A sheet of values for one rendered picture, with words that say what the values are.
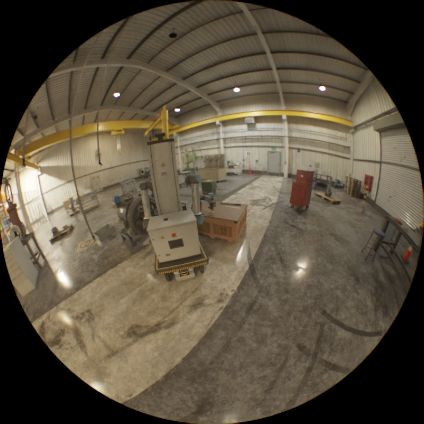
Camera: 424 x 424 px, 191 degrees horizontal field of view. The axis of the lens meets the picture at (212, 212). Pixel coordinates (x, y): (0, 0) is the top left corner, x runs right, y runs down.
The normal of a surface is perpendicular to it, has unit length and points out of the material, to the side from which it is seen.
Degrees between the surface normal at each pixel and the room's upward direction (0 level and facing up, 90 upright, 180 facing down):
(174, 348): 0
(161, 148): 90
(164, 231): 90
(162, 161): 90
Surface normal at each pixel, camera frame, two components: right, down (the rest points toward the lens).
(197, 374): -0.06, -0.91
